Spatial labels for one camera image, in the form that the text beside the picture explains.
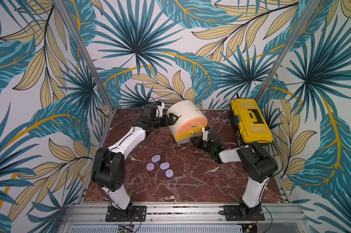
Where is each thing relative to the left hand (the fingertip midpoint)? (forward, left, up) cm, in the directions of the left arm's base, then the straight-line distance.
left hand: (173, 120), depth 86 cm
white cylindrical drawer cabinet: (+7, -9, +2) cm, 11 cm away
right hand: (-3, -12, -15) cm, 19 cm away
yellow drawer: (-7, -5, -6) cm, 10 cm away
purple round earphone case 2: (-25, +2, -20) cm, 32 cm away
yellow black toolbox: (+3, -49, -3) cm, 49 cm away
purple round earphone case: (-21, +13, -20) cm, 31 cm away
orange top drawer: (-3, -11, 0) cm, 11 cm away
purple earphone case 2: (-20, +5, -19) cm, 28 cm away
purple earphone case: (-16, +10, -18) cm, 26 cm away
